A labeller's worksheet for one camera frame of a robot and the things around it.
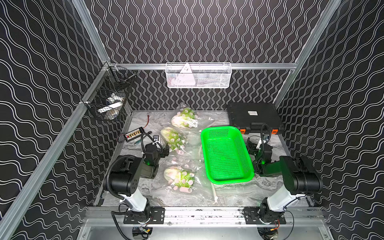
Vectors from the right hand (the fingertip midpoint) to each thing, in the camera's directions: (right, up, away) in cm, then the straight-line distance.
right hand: (257, 142), depth 96 cm
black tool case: (+1, +17, +13) cm, 21 cm away
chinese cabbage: (-47, -18, -18) cm, 54 cm away
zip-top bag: (-36, -25, -18) cm, 47 cm away
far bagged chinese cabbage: (-46, +17, +11) cm, 50 cm away
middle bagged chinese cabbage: (-49, 0, -3) cm, 49 cm away
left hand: (-63, +1, -1) cm, 63 cm away
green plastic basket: (-19, -10, 0) cm, 22 cm away
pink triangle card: (-46, +39, -5) cm, 60 cm away
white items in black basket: (-81, +18, -22) cm, 86 cm away
